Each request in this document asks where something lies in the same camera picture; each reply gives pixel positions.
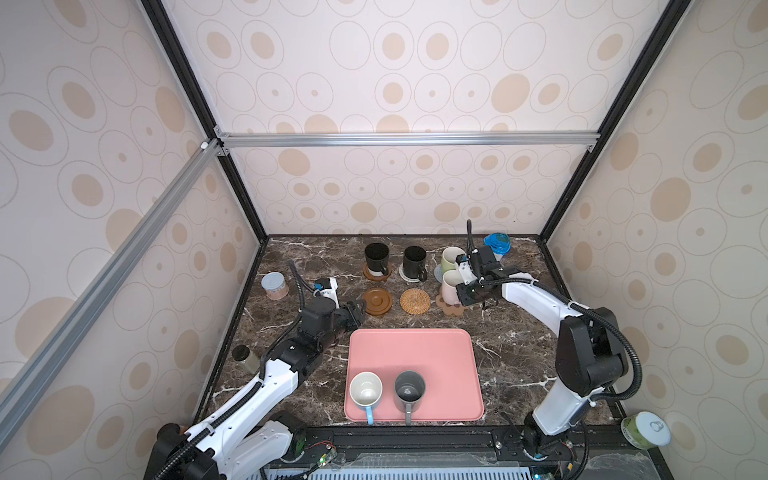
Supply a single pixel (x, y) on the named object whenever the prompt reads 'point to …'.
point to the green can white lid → (646, 430)
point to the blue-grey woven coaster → (438, 273)
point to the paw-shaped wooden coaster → (449, 309)
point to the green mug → (448, 258)
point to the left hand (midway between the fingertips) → (368, 300)
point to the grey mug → (409, 392)
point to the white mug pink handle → (450, 280)
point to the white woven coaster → (402, 274)
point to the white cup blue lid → (500, 244)
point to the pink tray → (445, 357)
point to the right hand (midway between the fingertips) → (464, 293)
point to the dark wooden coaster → (381, 278)
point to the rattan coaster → (414, 301)
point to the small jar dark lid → (246, 359)
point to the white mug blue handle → (366, 389)
